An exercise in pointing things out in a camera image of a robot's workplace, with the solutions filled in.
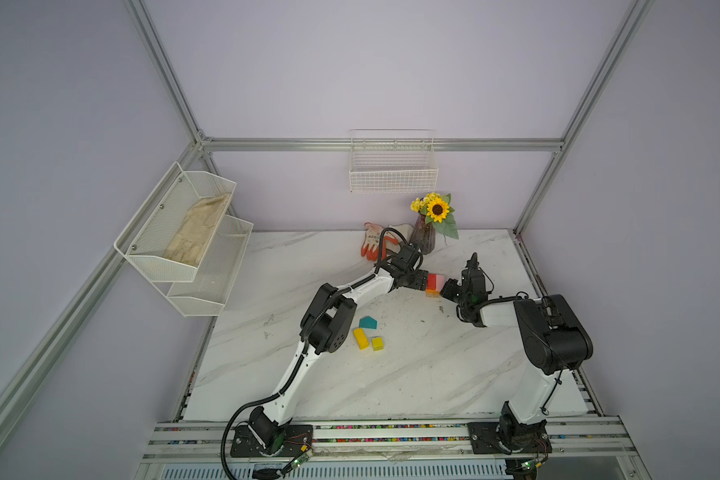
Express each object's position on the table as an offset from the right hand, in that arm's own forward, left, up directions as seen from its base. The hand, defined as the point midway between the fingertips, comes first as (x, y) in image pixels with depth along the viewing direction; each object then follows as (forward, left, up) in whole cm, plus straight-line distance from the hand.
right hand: (445, 280), depth 101 cm
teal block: (-14, +26, -4) cm, 30 cm away
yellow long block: (-20, +28, -2) cm, 35 cm away
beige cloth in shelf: (-2, +73, +28) cm, 78 cm away
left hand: (+1, +10, 0) cm, 10 cm away
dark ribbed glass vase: (+18, +6, +4) cm, 20 cm away
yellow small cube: (-22, +23, -3) cm, 32 cm away
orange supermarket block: (-4, +5, -2) cm, 6 cm away
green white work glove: (+25, +12, 0) cm, 28 cm away
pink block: (-2, +2, +2) cm, 3 cm away
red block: (-1, +5, +2) cm, 6 cm away
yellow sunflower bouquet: (+14, +4, +19) cm, 24 cm away
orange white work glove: (+20, +26, -1) cm, 32 cm away
